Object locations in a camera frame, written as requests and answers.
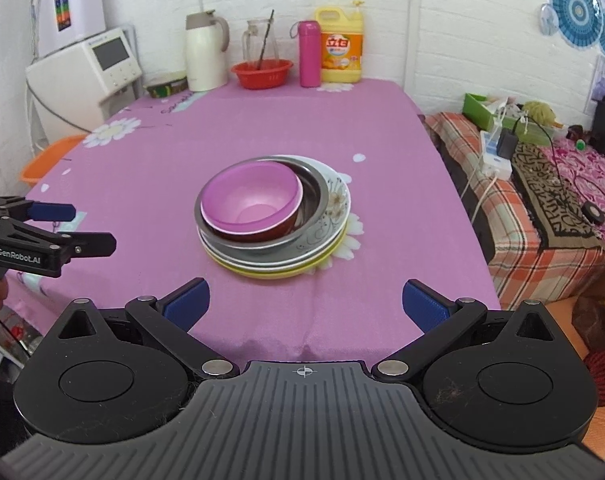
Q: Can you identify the stainless steel bowl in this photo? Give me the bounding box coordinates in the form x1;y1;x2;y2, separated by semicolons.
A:
194;155;329;259

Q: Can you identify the pink insulated bottle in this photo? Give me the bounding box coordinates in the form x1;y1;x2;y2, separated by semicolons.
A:
291;20;322;88

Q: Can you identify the white power cord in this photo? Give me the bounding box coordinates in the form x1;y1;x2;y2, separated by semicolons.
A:
459;172;498;226

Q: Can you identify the large blue paper fan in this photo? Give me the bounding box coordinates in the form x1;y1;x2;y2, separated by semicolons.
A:
551;0;603;48

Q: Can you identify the black stirring stick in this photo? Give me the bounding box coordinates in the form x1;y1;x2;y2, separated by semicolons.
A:
257;9;276;70

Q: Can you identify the white power strip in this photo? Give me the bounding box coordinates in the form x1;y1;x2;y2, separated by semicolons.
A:
479;130;513;181

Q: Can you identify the green patterned paper bowl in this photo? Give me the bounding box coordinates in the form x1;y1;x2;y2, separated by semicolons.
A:
146;71;189;100

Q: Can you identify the brown bag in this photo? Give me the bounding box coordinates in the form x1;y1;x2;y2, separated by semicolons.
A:
571;292;605;356

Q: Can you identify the white blue-rimmed plate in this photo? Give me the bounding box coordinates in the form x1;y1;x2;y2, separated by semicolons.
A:
198;220;350;273

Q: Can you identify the black power adapter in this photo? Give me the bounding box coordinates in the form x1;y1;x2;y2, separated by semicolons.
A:
497;127;519;160

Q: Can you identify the purple plastic bowl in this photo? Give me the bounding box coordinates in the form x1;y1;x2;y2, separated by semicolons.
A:
201;160;304;235

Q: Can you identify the red ceramic bowl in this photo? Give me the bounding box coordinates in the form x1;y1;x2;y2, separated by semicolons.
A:
202;195;305;243

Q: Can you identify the white wall water purifier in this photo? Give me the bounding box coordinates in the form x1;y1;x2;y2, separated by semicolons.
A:
32;0;107;58

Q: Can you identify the red plastic colander basket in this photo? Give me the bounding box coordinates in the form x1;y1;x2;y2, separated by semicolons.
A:
231;59;294;90

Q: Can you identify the cream thermos jug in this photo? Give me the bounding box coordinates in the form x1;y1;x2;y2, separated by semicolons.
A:
185;10;230;92

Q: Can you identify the yellow detergent bottle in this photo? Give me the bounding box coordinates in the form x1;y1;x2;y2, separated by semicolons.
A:
315;0;365;85

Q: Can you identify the brown patterned cloth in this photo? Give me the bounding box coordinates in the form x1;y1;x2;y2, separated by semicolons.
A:
511;141;605;251

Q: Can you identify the wall poster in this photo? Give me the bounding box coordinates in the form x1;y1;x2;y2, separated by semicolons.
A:
585;55;605;113

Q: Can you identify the yellow plastic plate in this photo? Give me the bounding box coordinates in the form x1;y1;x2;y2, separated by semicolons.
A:
205;230;348;280

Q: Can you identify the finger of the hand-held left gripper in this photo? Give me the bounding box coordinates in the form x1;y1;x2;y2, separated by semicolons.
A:
0;196;76;223
0;219;117;262

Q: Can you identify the green storage box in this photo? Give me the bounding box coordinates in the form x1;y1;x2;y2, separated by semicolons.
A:
462;92;545;133

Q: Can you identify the pink daisy print tablecloth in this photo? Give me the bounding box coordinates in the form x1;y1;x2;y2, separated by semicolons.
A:
5;77;503;363

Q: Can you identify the metal flexible hose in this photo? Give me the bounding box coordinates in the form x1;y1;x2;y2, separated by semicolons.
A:
30;0;50;58

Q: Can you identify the green round cap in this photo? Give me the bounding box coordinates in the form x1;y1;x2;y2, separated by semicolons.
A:
567;125;590;152

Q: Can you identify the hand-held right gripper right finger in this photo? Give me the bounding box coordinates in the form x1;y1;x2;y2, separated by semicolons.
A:
371;279;558;383

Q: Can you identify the white floral plate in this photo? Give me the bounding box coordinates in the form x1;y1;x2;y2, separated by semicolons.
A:
197;155;353;267

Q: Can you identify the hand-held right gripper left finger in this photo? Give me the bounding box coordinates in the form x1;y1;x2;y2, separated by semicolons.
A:
57;277;240;381

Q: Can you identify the pink floral cloth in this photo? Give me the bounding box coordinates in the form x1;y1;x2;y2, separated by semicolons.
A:
542;136;605;246

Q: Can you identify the clear glass pitcher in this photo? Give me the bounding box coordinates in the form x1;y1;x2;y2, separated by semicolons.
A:
241;18;279;66

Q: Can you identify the white appliance with screen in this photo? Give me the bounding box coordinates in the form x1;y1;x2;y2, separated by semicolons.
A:
25;27;144;133

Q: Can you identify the black appliance cable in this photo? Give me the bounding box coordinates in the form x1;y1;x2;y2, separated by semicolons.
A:
26;77;90;136

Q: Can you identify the orange plastic basin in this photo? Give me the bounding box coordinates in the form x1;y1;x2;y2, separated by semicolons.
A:
21;135;87;186

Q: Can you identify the yellow-green yarn ball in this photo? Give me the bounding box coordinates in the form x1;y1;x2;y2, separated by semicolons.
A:
522;101;558;127

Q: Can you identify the orange plaid blanket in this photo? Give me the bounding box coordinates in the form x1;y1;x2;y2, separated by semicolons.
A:
425;111;605;311

